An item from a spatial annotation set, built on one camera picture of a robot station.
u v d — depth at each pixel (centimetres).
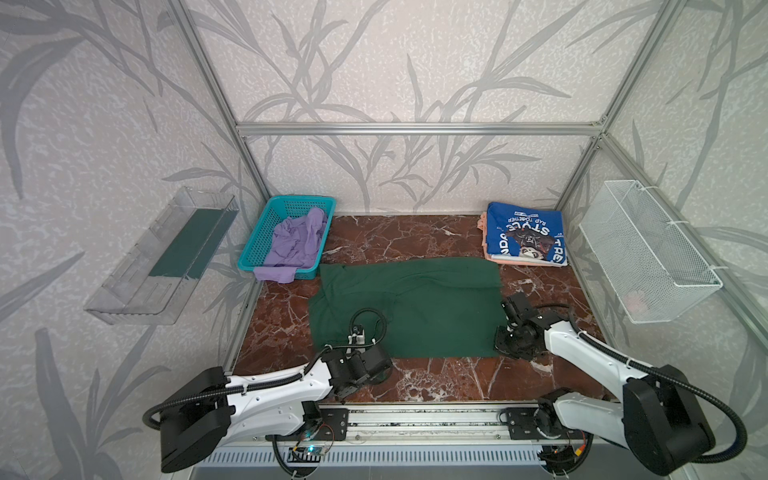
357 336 74
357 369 63
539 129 190
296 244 110
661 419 40
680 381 41
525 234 106
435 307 94
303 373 52
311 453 71
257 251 102
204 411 42
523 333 63
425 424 75
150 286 64
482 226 114
